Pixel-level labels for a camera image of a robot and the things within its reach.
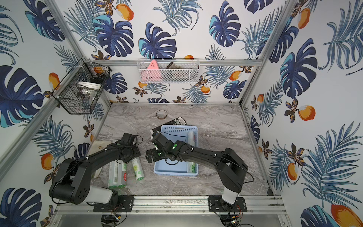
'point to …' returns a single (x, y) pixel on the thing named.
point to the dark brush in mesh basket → (173, 72)
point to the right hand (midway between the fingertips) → (153, 154)
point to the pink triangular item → (152, 74)
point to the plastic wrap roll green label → (192, 167)
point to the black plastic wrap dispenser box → (179, 121)
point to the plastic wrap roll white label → (112, 178)
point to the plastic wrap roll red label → (124, 177)
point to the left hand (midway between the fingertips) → (136, 152)
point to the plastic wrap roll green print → (138, 169)
